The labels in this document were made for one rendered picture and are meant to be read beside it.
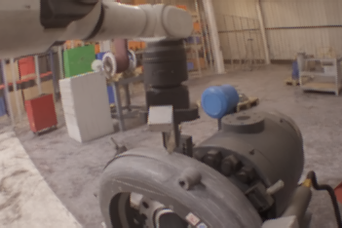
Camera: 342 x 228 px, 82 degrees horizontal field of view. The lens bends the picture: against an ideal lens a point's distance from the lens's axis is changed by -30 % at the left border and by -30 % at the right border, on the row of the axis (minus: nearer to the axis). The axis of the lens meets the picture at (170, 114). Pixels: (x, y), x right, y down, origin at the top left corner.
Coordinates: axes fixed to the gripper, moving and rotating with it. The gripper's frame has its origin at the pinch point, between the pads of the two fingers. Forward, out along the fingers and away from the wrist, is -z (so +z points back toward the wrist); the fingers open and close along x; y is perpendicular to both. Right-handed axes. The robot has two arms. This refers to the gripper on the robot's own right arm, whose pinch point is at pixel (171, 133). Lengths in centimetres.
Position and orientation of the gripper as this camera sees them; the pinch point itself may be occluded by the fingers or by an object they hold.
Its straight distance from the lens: 57.8
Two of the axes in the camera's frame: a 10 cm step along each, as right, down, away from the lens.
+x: 9.9, -0.5, -1.1
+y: 0.9, -2.8, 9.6
